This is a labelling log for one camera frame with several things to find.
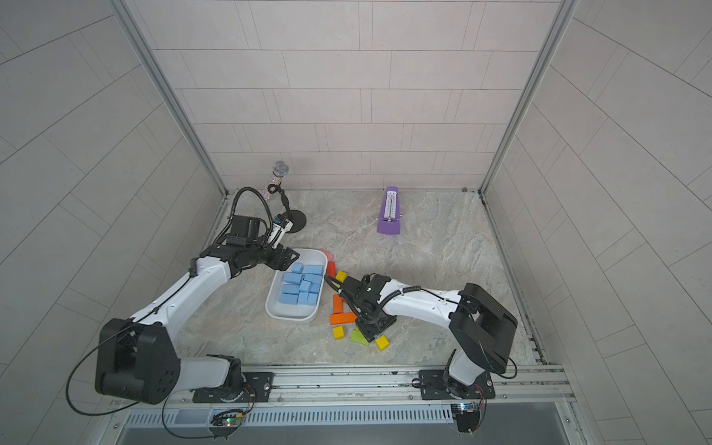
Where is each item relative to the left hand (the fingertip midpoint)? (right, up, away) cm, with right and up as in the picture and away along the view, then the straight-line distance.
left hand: (294, 247), depth 85 cm
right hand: (+25, -25, -5) cm, 35 cm away
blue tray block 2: (-2, -14, +3) cm, 14 cm away
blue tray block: (-1, -11, +3) cm, 11 cm away
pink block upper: (+10, -4, +6) cm, 12 cm away
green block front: (+20, -22, -13) cm, 33 cm away
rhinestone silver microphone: (-5, +24, -1) cm, 25 cm away
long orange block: (+15, -22, -1) cm, 26 cm away
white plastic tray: (+4, -7, +8) cm, 11 cm away
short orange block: (+13, -18, 0) cm, 22 cm away
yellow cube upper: (+14, -10, +4) cm, 18 cm away
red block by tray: (+11, -8, +5) cm, 14 cm away
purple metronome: (+30, +8, +14) cm, 34 cm away
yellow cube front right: (+27, -26, -8) cm, 38 cm away
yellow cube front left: (+15, -24, -7) cm, 29 cm away
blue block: (-2, -16, 0) cm, 16 cm away
